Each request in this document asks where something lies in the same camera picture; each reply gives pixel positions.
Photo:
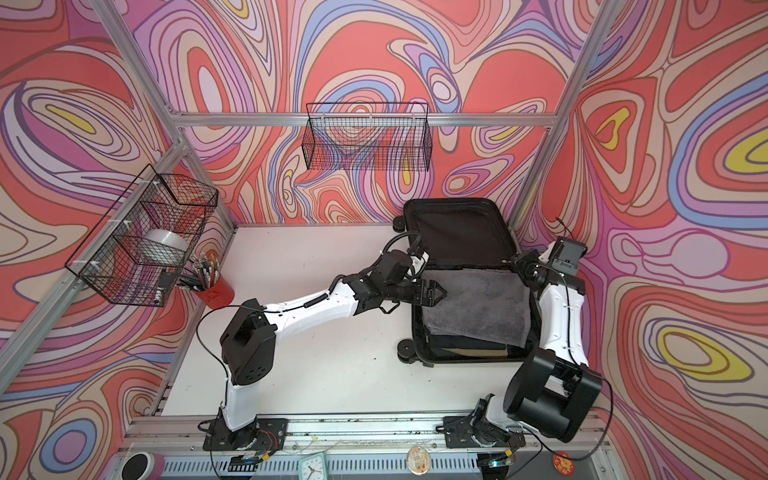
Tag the grey towel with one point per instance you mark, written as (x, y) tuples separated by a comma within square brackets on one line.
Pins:
[(491, 305)]

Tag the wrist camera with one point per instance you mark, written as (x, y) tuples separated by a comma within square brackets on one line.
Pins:
[(565, 256), (393, 266)]

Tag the khaki shorts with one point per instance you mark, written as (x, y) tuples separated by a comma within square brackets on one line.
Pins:
[(484, 354)]

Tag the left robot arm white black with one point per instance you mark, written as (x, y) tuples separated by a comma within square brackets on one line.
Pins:
[(249, 342)]

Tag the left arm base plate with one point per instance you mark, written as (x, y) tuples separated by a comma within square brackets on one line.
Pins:
[(262, 435)]

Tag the red pen cup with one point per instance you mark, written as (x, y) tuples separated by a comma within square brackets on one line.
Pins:
[(202, 276)]

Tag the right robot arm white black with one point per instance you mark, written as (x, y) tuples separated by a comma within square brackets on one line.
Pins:
[(554, 389)]

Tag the black wire basket on back wall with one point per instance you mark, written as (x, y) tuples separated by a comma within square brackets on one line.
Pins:
[(367, 136)]

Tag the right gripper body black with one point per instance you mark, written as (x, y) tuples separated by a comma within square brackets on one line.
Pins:
[(527, 265)]

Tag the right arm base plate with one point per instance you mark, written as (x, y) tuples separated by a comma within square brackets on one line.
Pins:
[(464, 432)]

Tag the black wire basket on left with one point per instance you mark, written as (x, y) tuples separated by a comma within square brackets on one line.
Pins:
[(139, 256)]

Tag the red round sticker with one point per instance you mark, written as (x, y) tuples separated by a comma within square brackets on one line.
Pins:
[(563, 464)]

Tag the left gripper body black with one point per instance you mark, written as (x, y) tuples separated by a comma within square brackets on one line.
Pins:
[(406, 292)]

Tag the black t-shirt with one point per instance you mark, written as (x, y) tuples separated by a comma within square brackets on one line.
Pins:
[(456, 342)]

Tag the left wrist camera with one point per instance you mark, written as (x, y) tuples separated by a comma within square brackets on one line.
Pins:
[(393, 266)]

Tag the pink cylinder black top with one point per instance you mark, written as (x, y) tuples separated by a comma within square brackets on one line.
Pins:
[(142, 466)]

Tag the small white clock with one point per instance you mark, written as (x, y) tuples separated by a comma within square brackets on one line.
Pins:
[(313, 467)]

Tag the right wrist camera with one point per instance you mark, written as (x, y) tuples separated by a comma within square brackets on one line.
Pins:
[(565, 256)]

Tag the round food badge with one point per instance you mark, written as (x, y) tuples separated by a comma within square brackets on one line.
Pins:
[(418, 460)]

